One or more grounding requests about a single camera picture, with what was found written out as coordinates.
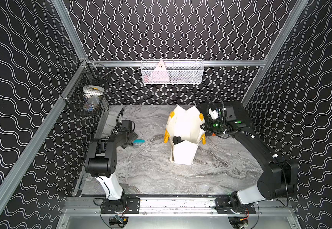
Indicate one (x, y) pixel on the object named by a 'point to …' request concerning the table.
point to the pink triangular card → (160, 74)
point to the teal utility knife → (139, 141)
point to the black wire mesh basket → (85, 96)
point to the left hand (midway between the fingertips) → (130, 137)
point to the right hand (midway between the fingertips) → (200, 125)
